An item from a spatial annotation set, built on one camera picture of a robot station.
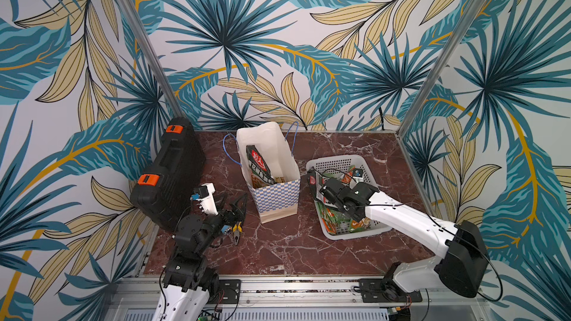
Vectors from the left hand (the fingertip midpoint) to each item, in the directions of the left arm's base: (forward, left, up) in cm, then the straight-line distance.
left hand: (239, 197), depth 72 cm
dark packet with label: (+13, -27, -10) cm, 32 cm away
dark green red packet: (+14, -5, -6) cm, 16 cm away
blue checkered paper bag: (+25, 0, +3) cm, 25 cm away
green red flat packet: (+5, -34, +6) cm, 35 cm away
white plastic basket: (+25, -39, -13) cm, 48 cm away
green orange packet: (-2, -34, -14) cm, 37 cm away
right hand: (+4, -40, -8) cm, 41 cm away
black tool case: (0, +24, +2) cm, 24 cm away
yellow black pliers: (-3, +3, -20) cm, 21 cm away
